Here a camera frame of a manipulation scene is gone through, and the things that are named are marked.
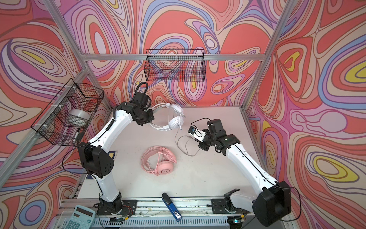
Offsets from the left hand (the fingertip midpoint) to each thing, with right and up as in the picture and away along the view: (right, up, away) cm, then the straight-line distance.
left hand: (154, 117), depth 86 cm
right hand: (+27, -13, -6) cm, 31 cm away
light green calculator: (-32, -50, -17) cm, 62 cm away
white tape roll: (-35, 0, -16) cm, 38 cm away
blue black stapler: (+9, -42, -14) cm, 46 cm away
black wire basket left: (-44, -2, -12) cm, 46 cm away
